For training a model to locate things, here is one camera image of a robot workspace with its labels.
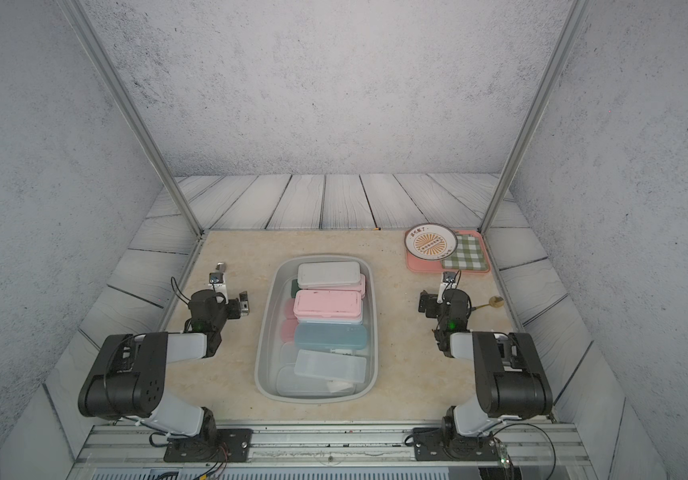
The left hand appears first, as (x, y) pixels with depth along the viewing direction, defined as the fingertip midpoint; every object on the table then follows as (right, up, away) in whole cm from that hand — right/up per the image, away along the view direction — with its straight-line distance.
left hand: (234, 291), depth 95 cm
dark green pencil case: (+18, 0, +6) cm, 19 cm away
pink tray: (+61, +8, +16) cm, 63 cm away
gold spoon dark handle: (+83, -4, +2) cm, 83 cm away
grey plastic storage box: (+12, +1, -1) cm, 12 cm away
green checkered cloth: (+80, +11, +16) cm, 82 cm away
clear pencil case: (+31, -19, -12) cm, 38 cm away
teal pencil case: (+30, -13, -5) cm, 33 cm away
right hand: (+65, +1, -1) cm, 65 cm away
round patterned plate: (+67, +17, +20) cm, 72 cm away
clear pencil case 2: (+20, -24, -11) cm, 33 cm away
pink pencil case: (+40, +1, +2) cm, 40 cm away
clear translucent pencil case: (+18, -17, -8) cm, 26 cm away
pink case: (+29, -3, -3) cm, 30 cm away
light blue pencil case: (+30, -8, -4) cm, 32 cm away
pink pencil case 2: (+17, -10, 0) cm, 20 cm away
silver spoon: (-10, +8, +14) cm, 19 cm away
